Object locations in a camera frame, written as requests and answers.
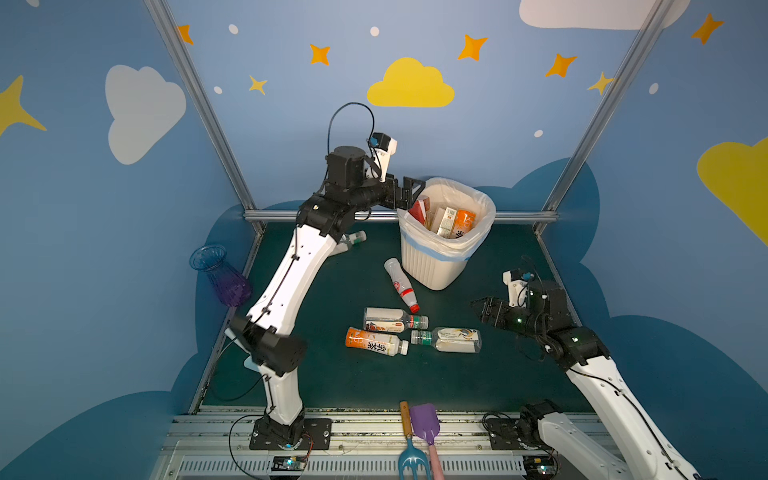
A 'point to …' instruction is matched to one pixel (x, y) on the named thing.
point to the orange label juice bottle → (381, 343)
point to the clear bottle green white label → (347, 240)
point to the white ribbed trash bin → (429, 266)
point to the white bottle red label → (402, 283)
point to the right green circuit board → (541, 466)
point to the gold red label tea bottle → (420, 207)
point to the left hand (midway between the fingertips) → (408, 177)
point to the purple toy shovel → (426, 425)
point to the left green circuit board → (289, 463)
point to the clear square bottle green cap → (462, 340)
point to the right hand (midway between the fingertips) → (483, 302)
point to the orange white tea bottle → (464, 221)
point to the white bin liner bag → (445, 193)
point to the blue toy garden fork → (411, 456)
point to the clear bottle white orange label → (392, 320)
